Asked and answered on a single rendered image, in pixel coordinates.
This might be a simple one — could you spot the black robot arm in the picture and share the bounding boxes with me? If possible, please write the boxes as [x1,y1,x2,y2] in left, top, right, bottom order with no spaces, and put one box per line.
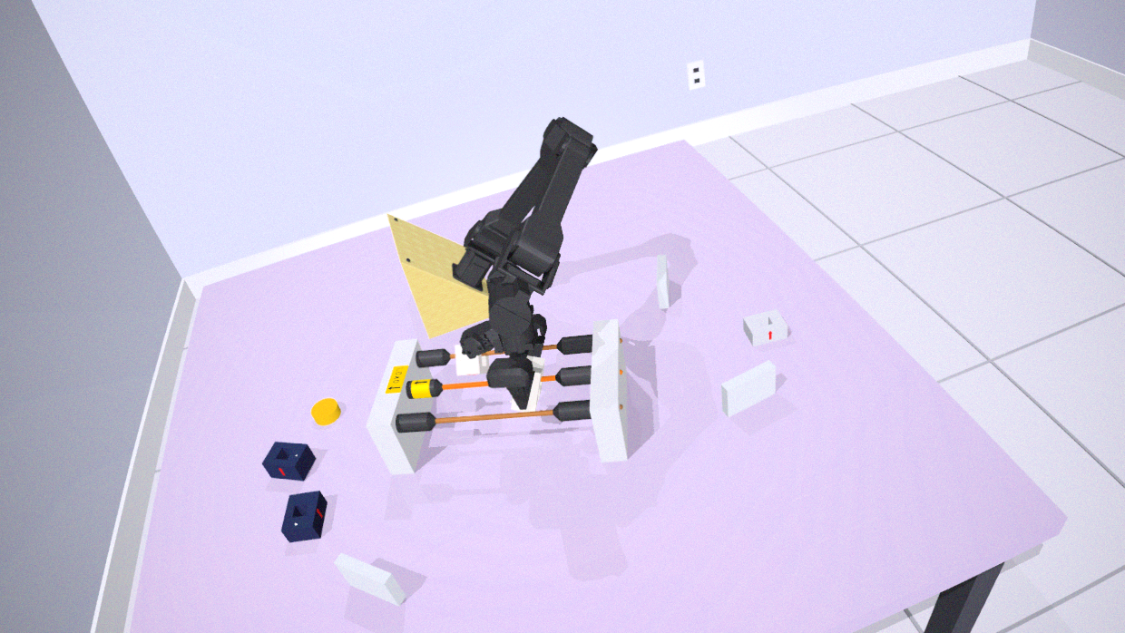
[452,117,599,359]

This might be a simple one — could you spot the yellow short cylinder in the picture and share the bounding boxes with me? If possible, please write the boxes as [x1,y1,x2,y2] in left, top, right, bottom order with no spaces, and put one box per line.
[311,398,341,426]

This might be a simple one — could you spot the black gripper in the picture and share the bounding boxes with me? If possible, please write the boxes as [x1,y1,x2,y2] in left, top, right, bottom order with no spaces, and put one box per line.
[485,305,547,412]

